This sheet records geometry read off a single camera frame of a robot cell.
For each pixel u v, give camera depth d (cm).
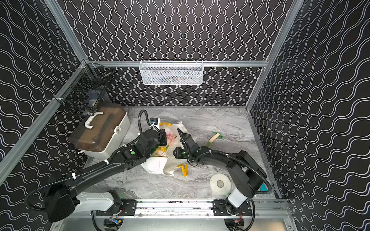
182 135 76
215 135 103
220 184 83
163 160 73
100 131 91
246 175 45
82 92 92
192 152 69
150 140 56
